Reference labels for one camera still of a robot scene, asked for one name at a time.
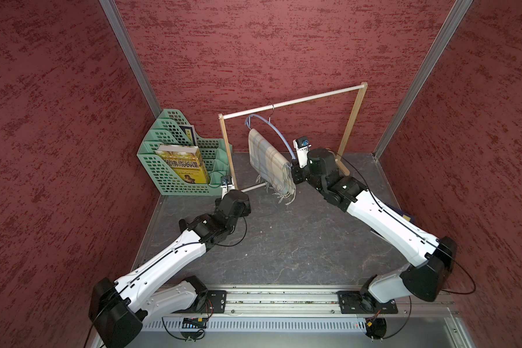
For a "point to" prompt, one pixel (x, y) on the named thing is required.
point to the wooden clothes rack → (339, 164)
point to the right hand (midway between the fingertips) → (293, 164)
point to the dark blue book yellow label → (408, 217)
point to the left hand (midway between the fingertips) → (237, 201)
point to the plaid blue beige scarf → (272, 165)
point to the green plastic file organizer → (173, 129)
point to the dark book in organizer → (189, 131)
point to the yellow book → (187, 161)
